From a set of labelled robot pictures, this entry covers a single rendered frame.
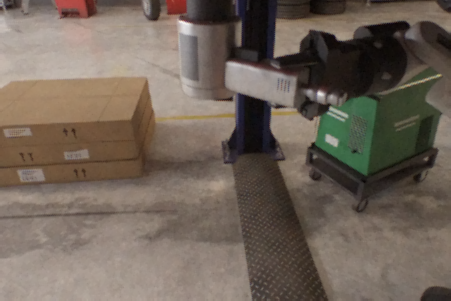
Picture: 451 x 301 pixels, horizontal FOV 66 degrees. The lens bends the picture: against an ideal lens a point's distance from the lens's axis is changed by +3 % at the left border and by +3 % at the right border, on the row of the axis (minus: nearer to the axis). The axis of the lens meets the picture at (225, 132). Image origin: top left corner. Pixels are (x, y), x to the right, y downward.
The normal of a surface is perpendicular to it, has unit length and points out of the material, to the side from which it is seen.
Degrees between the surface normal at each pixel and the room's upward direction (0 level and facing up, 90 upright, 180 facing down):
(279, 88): 89
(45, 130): 90
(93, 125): 90
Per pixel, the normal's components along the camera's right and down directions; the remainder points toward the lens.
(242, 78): -0.59, 0.38
